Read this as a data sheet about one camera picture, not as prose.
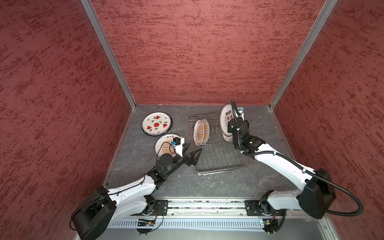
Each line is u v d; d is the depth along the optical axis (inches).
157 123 41.9
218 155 36.5
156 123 41.9
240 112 25.7
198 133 38.3
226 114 35.4
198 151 27.8
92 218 16.0
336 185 15.1
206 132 35.0
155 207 29.0
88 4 27.5
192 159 26.7
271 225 27.9
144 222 28.5
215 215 28.6
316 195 15.6
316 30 31.2
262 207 25.9
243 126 22.7
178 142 26.3
